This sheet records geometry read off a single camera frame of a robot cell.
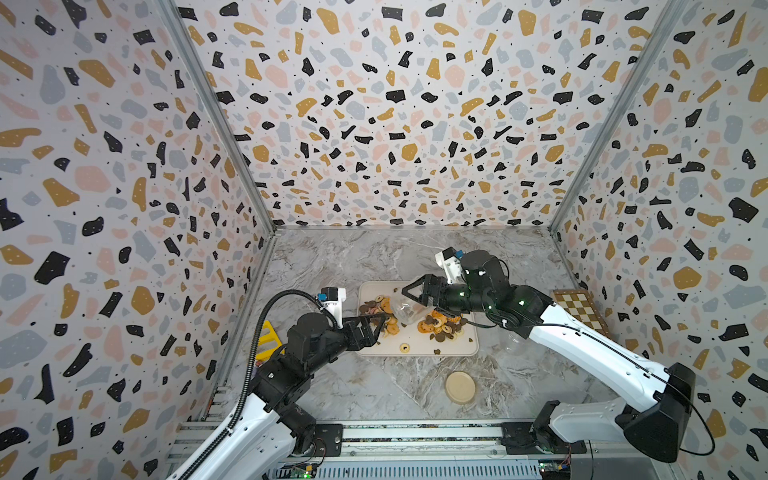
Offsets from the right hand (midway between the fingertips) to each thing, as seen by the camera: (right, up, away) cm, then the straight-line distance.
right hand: (411, 298), depth 68 cm
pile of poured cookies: (+10, -12, +24) cm, 29 cm away
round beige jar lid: (+14, -26, +14) cm, 33 cm away
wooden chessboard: (+56, -7, +30) cm, 64 cm away
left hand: (-8, -5, +3) cm, 10 cm away
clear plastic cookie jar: (-1, -3, -1) cm, 3 cm away
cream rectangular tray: (0, -17, +23) cm, 29 cm away
